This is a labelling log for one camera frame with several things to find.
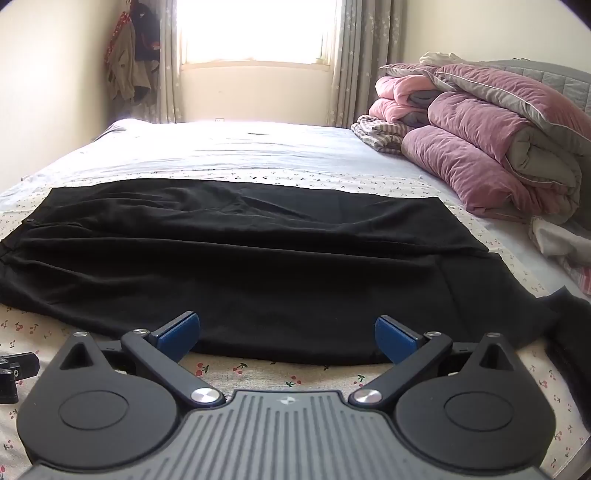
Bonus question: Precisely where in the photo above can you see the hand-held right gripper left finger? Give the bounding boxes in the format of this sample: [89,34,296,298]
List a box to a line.
[60,312,223,406]

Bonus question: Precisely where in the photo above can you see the light blue bed sheet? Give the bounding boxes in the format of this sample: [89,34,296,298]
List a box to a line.
[0,117,591,296]

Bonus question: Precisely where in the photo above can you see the dark cloth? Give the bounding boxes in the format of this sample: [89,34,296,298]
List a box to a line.
[541,285,591,432]

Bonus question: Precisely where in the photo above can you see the window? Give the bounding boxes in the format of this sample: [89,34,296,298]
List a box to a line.
[178,0,341,66]

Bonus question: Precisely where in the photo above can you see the striped blanket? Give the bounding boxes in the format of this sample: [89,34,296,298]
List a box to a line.
[351,115,419,154]

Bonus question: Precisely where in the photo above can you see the mauve quilt with grey lining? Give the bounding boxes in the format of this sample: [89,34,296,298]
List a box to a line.
[401,64,591,224]

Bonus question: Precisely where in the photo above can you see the red patterned hanging garment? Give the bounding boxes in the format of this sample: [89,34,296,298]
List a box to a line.
[104,11,132,65]

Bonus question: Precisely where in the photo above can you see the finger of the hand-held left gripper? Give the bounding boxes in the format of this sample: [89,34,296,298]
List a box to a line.
[0,352,40,403]

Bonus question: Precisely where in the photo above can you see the cherry print bed sheet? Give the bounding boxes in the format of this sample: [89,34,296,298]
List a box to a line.
[0,159,591,480]

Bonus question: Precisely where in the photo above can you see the grey quilted headboard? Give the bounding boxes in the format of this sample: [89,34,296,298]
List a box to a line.
[482,58,591,109]

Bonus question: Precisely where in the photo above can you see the white crumpled cloth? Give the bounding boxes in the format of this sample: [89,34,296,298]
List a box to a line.
[529,216,591,296]

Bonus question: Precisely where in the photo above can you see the black pants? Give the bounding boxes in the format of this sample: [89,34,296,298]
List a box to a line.
[0,179,561,366]

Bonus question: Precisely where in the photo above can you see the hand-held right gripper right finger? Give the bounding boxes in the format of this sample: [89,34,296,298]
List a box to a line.
[348,316,518,406]

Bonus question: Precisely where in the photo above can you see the pink quilt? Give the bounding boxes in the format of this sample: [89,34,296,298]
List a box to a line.
[368,74,446,136]

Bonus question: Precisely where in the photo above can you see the grey star print curtain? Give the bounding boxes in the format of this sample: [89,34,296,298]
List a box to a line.
[151,0,186,125]
[327,0,407,129]

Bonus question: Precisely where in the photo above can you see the beige hanging jacket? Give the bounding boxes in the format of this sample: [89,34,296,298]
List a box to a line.
[108,21,152,104]

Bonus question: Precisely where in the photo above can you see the dark hanging garment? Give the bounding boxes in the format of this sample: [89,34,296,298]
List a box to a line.
[133,4,161,63]

